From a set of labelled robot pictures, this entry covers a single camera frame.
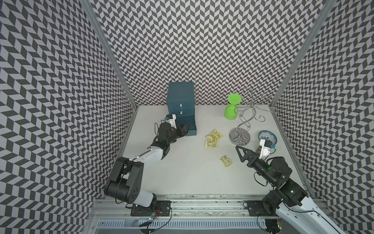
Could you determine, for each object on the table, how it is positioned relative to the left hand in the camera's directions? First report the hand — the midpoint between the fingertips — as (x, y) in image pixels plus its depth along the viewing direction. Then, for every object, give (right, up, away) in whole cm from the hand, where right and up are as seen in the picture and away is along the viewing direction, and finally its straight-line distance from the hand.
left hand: (188, 125), depth 87 cm
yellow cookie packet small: (+15, -13, +8) cm, 21 cm away
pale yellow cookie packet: (+23, -21, 0) cm, 31 cm away
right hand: (+25, -12, -16) cm, 32 cm away
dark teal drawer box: (-6, +16, +12) cm, 21 cm away
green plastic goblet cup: (+24, +9, -6) cm, 26 cm away
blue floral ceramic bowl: (+54, -7, +12) cm, 56 cm away
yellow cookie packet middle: (+15, -9, +12) cm, 21 cm away
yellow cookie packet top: (+19, -7, +15) cm, 25 cm away
